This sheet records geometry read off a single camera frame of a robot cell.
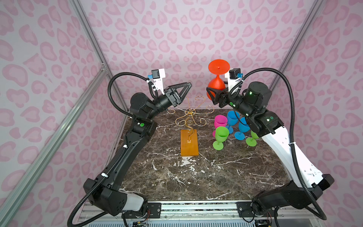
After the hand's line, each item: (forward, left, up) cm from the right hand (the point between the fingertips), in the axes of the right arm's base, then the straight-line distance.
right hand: (214, 83), depth 59 cm
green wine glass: (+2, -10, -39) cm, 41 cm away
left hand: (-6, +10, +5) cm, 12 cm away
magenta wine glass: (+11, -10, -37) cm, 40 cm away
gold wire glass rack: (+1, +9, -20) cm, 22 cm away
